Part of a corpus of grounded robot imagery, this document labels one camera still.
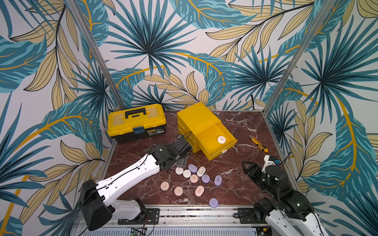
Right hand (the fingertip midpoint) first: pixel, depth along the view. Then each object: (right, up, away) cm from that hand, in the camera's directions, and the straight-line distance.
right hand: (244, 165), depth 72 cm
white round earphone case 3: (-29, -8, +14) cm, 33 cm away
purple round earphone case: (-25, -6, +16) cm, 30 cm away
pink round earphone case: (-25, -11, +13) cm, 30 cm away
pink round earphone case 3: (-33, -16, +8) cm, 38 cm away
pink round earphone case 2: (-41, -14, +9) cm, 44 cm away
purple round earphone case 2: (-18, -11, +12) cm, 24 cm away
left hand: (-34, +2, +4) cm, 34 cm away
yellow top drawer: (-17, +12, +11) cm, 23 cm away
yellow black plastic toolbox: (-63, +20, +16) cm, 68 cm away
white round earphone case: (-9, +12, +12) cm, 19 cm away
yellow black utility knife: (+21, +6, +28) cm, 35 cm away
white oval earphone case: (-20, -7, +14) cm, 26 cm away
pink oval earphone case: (-22, -16, +8) cm, 28 cm away
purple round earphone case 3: (-15, -20, +4) cm, 25 cm away
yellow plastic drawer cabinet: (-25, +23, +14) cm, 37 cm away
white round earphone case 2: (-33, -7, +15) cm, 37 cm away
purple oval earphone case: (-11, -11, +11) cm, 19 cm away
